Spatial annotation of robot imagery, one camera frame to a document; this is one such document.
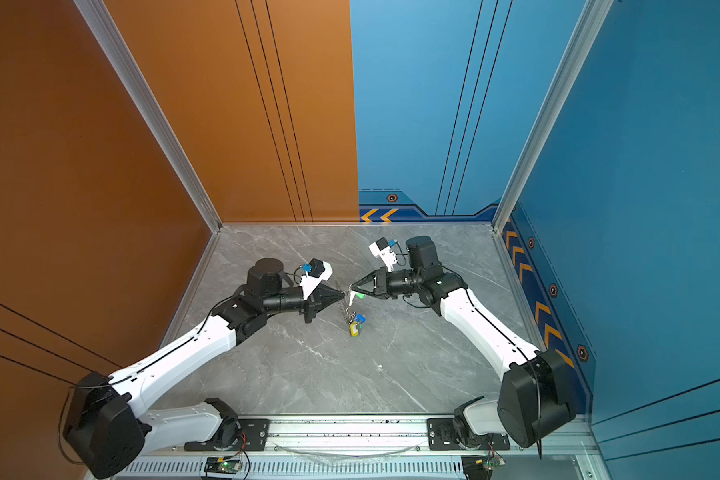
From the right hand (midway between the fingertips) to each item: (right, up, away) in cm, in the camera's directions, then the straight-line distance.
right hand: (354, 288), depth 72 cm
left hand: (-3, -1, +1) cm, 3 cm away
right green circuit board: (+32, -41, -2) cm, 52 cm away
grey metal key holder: (-2, -2, 0) cm, 3 cm away
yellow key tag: (-1, -11, +3) cm, 11 cm away
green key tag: (+1, -1, -1) cm, 2 cm away
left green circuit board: (-32, -42, -1) cm, 53 cm away
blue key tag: (+1, -8, +3) cm, 9 cm away
